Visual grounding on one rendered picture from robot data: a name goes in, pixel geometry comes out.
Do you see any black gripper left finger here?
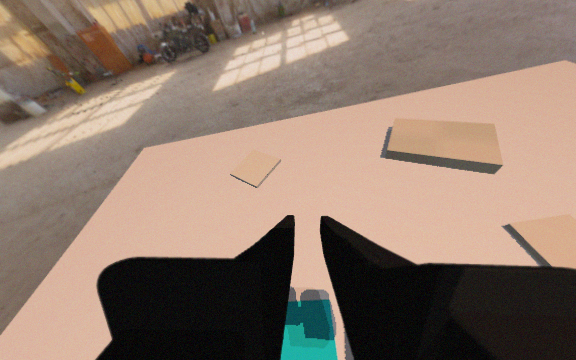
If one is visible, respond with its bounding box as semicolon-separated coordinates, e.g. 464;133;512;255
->
96;215;295;360

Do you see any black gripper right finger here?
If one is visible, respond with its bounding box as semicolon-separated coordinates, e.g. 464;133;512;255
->
320;216;576;360

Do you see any tan flat rectangular block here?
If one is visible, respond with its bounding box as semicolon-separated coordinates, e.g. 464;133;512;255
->
385;118;503;174

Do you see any beige flat square slab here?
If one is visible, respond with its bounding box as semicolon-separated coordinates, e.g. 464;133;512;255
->
230;150;281;188

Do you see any tan flat square tile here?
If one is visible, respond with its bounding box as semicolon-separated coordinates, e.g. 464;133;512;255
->
505;214;576;268

